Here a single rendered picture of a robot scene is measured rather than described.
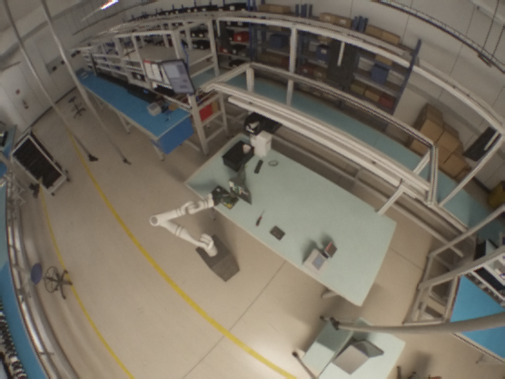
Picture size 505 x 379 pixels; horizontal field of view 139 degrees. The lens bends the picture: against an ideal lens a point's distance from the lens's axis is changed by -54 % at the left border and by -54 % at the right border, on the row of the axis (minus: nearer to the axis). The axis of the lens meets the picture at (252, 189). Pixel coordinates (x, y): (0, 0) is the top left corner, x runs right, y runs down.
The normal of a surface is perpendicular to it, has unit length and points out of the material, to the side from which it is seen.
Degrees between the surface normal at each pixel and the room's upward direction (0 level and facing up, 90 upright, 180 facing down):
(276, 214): 0
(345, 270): 0
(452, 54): 90
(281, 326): 0
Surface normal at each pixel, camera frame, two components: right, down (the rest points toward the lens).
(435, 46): -0.62, 0.67
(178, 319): -0.04, -0.55
